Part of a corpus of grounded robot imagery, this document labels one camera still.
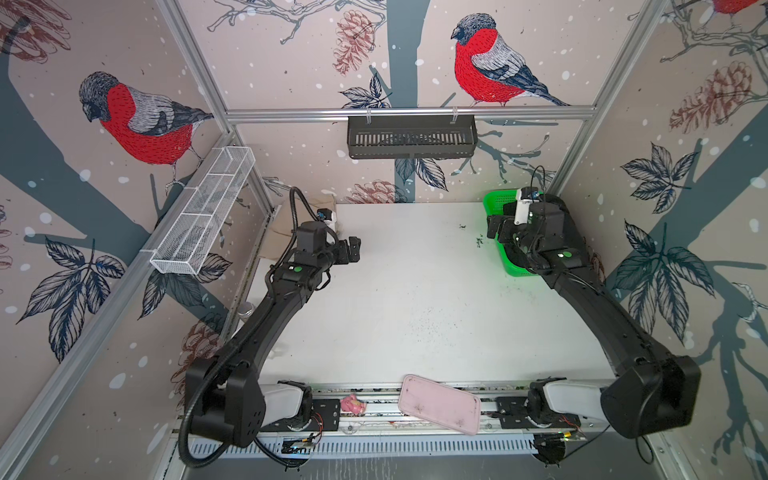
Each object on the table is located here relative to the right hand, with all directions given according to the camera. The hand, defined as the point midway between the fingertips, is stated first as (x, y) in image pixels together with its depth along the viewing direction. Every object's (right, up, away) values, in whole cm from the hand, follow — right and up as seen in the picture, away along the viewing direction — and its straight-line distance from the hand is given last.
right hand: (503, 219), depth 80 cm
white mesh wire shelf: (-80, -6, -9) cm, 81 cm away
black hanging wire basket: (-23, +31, +25) cm, 46 cm away
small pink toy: (-41, -47, -7) cm, 62 cm away
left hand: (-44, -6, +1) cm, 44 cm away
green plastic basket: (+9, +8, +34) cm, 36 cm away
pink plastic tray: (-18, -47, -7) cm, 51 cm away
